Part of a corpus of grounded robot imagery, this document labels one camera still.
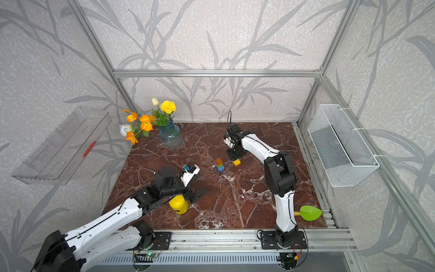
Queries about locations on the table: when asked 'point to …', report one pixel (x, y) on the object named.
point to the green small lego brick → (220, 165)
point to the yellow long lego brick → (237, 162)
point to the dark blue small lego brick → (218, 170)
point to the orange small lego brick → (218, 161)
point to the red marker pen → (88, 149)
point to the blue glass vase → (171, 136)
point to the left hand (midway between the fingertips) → (202, 184)
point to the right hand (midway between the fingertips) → (233, 155)
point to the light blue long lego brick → (221, 168)
